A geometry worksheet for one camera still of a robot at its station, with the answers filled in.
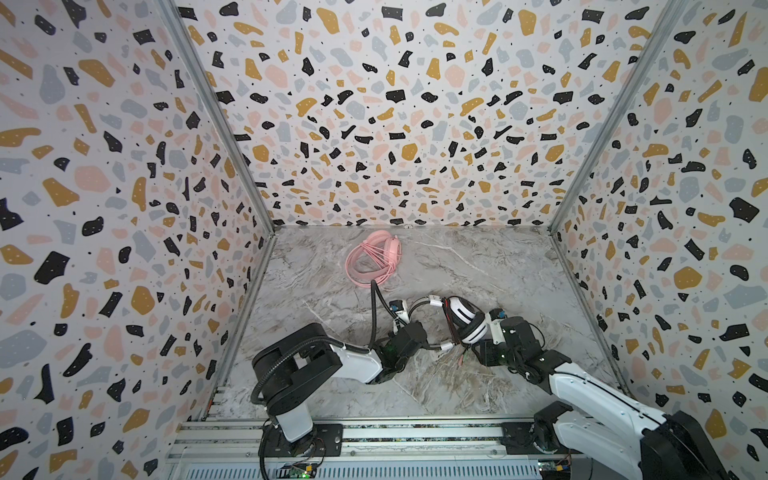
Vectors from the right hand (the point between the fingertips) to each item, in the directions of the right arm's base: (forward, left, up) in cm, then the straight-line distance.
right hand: (474, 341), depth 86 cm
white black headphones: (+1, +2, +7) cm, 8 cm away
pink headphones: (+32, +32, -3) cm, 46 cm away
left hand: (+5, +13, +3) cm, 15 cm away
